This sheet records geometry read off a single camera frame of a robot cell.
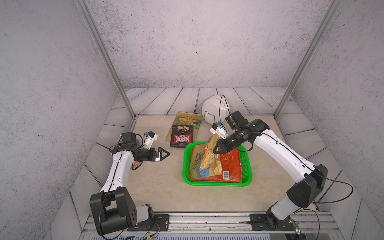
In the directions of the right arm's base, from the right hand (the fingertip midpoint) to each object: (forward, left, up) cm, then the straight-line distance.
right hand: (215, 151), depth 72 cm
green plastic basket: (+2, -18, -16) cm, 24 cm away
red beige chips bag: (-1, -10, -15) cm, 18 cm away
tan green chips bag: (+44, +20, -22) cm, 53 cm away
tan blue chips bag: (-4, +5, -3) cm, 8 cm away
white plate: (+40, -3, -8) cm, 41 cm away
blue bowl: (+2, +36, +5) cm, 37 cm away
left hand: (+3, +27, -7) cm, 28 cm away
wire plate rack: (+40, +4, -12) cm, 42 cm away
